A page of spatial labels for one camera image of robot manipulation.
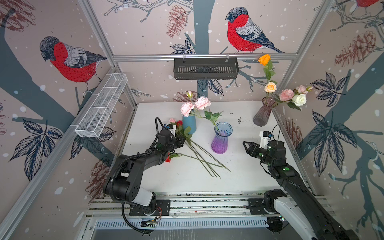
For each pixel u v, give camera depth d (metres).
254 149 0.71
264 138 0.73
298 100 0.65
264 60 0.88
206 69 1.04
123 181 0.44
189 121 0.91
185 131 0.96
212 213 0.73
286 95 0.81
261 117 1.03
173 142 0.79
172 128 0.85
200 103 0.67
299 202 0.49
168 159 0.89
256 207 0.74
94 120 0.71
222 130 0.85
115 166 0.48
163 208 0.73
